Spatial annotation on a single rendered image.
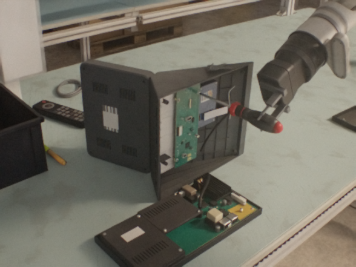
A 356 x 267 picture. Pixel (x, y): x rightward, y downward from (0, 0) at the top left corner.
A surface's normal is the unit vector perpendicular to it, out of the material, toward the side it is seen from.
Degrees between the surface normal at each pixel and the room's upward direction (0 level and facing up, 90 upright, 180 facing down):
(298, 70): 94
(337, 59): 118
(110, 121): 90
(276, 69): 27
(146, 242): 0
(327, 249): 0
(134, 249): 0
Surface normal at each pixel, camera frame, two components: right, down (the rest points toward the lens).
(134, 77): -0.43, 0.45
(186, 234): 0.03, -0.86
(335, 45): -0.64, 0.70
